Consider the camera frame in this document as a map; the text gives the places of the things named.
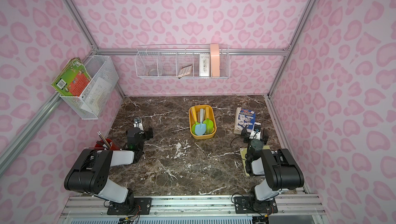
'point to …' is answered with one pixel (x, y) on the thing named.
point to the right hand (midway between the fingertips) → (255, 126)
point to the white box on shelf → (204, 65)
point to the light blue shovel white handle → (200, 129)
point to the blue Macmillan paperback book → (243, 117)
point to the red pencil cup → (100, 145)
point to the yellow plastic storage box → (211, 116)
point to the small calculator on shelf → (185, 70)
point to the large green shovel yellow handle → (209, 124)
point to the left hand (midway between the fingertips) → (141, 124)
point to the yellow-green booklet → (244, 152)
